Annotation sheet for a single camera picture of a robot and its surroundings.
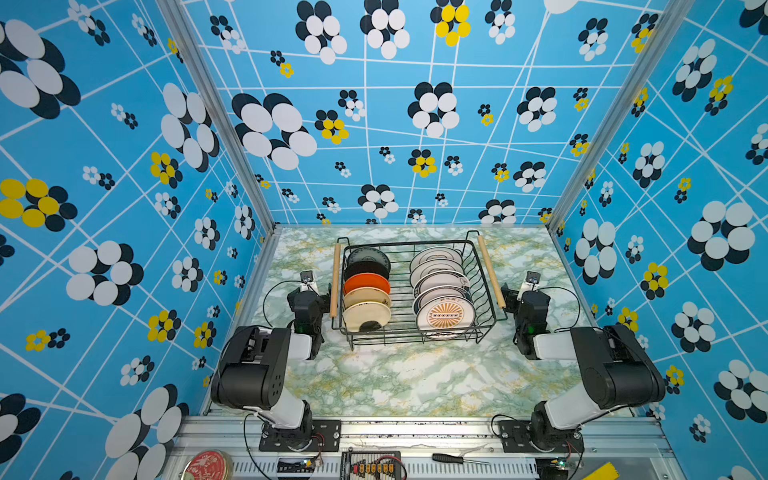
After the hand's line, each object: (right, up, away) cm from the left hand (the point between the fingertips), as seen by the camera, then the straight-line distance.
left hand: (318, 284), depth 94 cm
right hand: (+66, -1, -1) cm, 66 cm away
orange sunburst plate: (+40, -9, -7) cm, 41 cm away
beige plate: (+16, -2, -8) cm, 18 cm away
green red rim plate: (+35, -1, -10) cm, 37 cm away
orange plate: (+16, +2, -2) cm, 16 cm away
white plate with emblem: (+35, +6, -2) cm, 36 cm away
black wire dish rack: (+27, -14, 0) cm, 30 cm away
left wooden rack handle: (+8, +2, -11) cm, 14 cm away
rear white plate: (+38, +10, 0) cm, 39 cm away
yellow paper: (+74, -41, -25) cm, 88 cm away
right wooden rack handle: (+52, -1, -15) cm, 54 cm away
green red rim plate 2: (+38, +3, -6) cm, 39 cm away
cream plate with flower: (+14, -8, -9) cm, 18 cm away
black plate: (+16, +6, 0) cm, 17 cm away
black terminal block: (+19, -39, -25) cm, 50 cm away
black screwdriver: (+39, -39, -23) cm, 60 cm away
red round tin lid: (-18, -38, -27) cm, 50 cm away
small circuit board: (0, -42, -22) cm, 47 cm away
